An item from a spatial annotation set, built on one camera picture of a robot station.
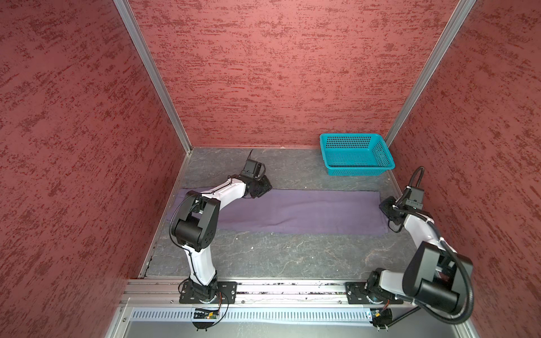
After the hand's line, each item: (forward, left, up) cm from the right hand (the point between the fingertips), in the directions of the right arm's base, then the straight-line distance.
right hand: (381, 207), depth 89 cm
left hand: (+10, +48, 0) cm, 49 cm away
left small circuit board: (-36, +73, -8) cm, 82 cm away
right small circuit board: (-38, +11, -7) cm, 40 cm away
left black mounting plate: (-30, +67, -4) cm, 73 cm away
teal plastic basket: (+39, -2, -8) cm, 39 cm away
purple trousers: (+3, +37, -9) cm, 38 cm away
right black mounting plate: (-31, +17, -6) cm, 36 cm away
